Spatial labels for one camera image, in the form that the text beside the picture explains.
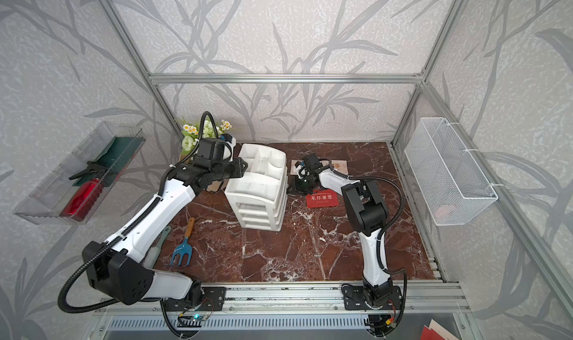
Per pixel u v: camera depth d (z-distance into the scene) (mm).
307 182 862
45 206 579
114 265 393
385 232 559
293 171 953
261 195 746
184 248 851
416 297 752
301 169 920
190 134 831
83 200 585
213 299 725
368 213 561
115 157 680
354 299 731
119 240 414
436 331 679
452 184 608
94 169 654
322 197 992
